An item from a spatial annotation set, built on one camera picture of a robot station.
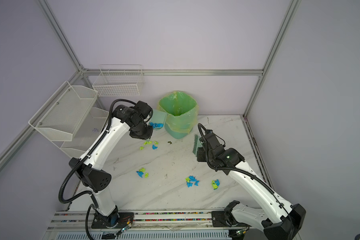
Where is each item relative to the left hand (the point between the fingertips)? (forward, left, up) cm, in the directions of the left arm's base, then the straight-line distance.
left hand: (145, 138), depth 76 cm
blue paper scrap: (+9, -4, 0) cm, 10 cm away
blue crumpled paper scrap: (+10, 0, -24) cm, 26 cm away
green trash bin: (+21, -15, -22) cm, 34 cm away
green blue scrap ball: (-16, -38, -23) cm, 47 cm away
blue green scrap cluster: (-13, -23, -24) cm, 36 cm away
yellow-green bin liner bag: (+35, -19, -11) cm, 41 cm away
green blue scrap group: (-7, +6, -25) cm, 27 cm away
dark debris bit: (+14, -10, -25) cm, 30 cm away
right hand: (-6, -28, -3) cm, 29 cm away
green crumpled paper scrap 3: (+13, 0, -24) cm, 28 cm away
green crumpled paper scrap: (+14, +5, -24) cm, 29 cm away
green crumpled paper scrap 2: (+9, +9, -24) cm, 28 cm away
